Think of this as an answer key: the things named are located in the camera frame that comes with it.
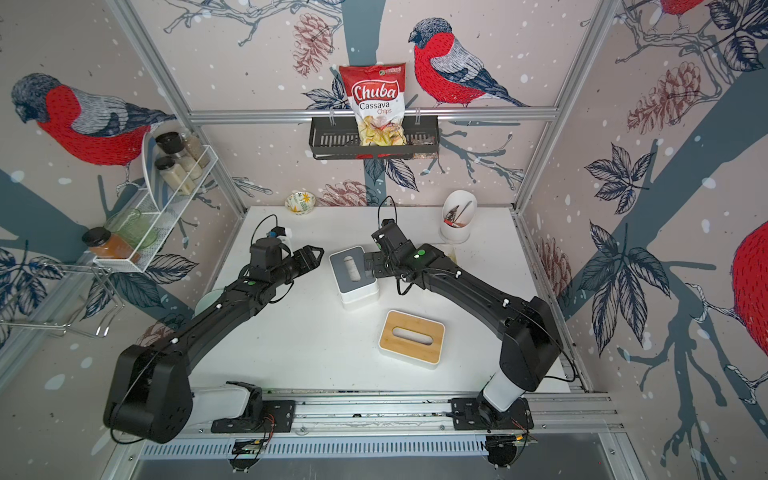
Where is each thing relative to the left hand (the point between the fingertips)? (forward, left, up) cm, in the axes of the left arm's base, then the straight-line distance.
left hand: (322, 247), depth 85 cm
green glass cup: (-5, +43, +15) cm, 46 cm away
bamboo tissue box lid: (-20, -27, -17) cm, 37 cm away
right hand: (-4, -17, -1) cm, 18 cm away
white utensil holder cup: (+22, -44, -9) cm, 50 cm away
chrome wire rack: (-22, +48, +5) cm, 53 cm away
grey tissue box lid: (0, -7, -12) cm, 14 cm away
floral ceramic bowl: (+36, +18, -17) cm, 44 cm away
